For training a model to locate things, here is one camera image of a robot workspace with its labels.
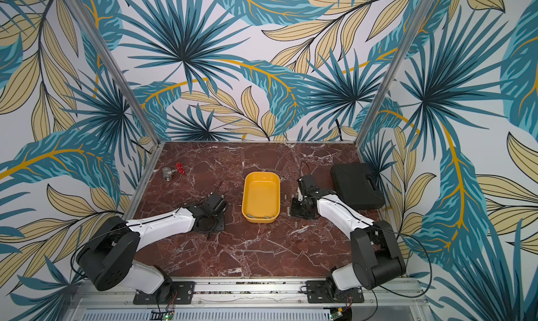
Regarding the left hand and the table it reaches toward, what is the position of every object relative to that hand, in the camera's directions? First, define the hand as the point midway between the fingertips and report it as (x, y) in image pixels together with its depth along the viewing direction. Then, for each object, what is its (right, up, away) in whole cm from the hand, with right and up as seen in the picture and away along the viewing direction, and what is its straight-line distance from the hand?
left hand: (218, 228), depth 88 cm
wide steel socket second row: (+30, +6, +4) cm, 31 cm away
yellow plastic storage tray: (+18, +12, +10) cm, 23 cm away
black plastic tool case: (+62, +17, +9) cm, 65 cm away
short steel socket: (+29, +11, +9) cm, 32 cm away
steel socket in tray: (+13, +5, +1) cm, 14 cm away
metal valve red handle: (-29, +23, +15) cm, 40 cm away
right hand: (+32, +7, 0) cm, 32 cm away
